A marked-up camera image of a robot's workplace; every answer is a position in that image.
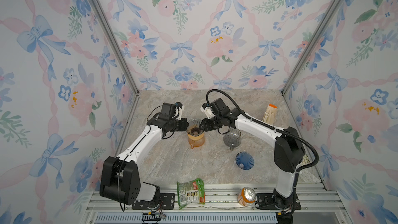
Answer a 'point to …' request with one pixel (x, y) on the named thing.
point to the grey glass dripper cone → (193, 128)
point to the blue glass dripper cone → (244, 160)
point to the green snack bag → (190, 192)
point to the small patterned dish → (306, 160)
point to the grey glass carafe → (233, 138)
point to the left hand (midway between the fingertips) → (188, 123)
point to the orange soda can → (246, 196)
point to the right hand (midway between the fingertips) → (200, 126)
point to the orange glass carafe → (196, 143)
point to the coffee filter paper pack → (270, 114)
